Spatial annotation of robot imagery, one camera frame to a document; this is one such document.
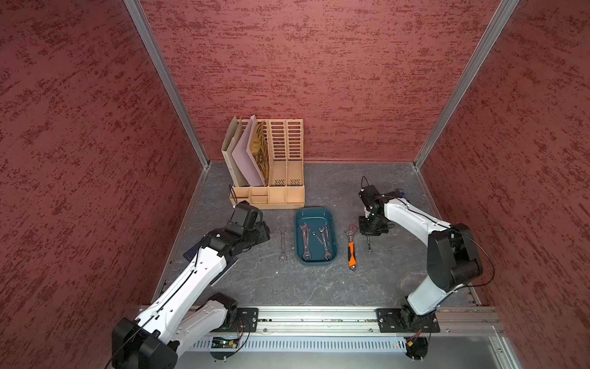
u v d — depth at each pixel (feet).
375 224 2.52
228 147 2.79
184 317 1.44
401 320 2.24
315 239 3.04
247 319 2.44
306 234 3.08
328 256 2.88
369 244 2.87
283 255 2.93
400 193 3.40
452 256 1.55
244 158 2.89
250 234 2.12
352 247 2.94
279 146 3.84
